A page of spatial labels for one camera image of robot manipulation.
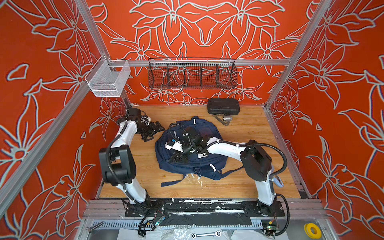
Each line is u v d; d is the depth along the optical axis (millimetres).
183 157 719
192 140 692
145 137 795
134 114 726
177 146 718
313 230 674
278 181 795
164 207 736
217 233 669
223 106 1127
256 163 503
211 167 817
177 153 729
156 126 812
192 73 973
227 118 1076
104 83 867
